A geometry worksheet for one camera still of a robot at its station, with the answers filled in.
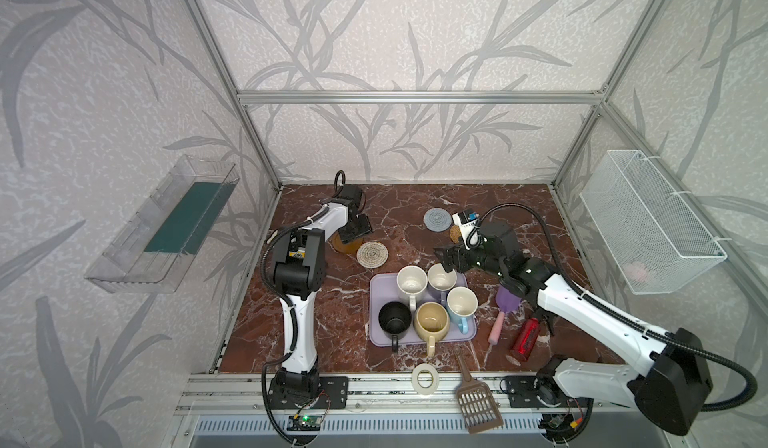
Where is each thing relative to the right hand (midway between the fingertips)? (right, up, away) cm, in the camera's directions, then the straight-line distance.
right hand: (446, 235), depth 79 cm
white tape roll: (-9, -36, -4) cm, 38 cm away
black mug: (-14, -24, +5) cm, 29 cm away
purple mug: (0, -15, +14) cm, 20 cm away
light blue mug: (+5, -19, +3) cm, 20 cm away
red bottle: (+21, -28, 0) cm, 35 cm away
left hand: (-24, +2, +25) cm, 35 cm away
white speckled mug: (-9, -15, +12) cm, 22 cm away
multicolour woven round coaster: (-22, -8, +20) cm, 31 cm away
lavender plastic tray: (-18, -17, +12) cm, 28 cm away
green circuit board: (-36, -44, -8) cm, 57 cm away
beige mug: (-3, -25, +5) cm, 26 cm away
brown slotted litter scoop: (+7, -42, -7) cm, 43 cm away
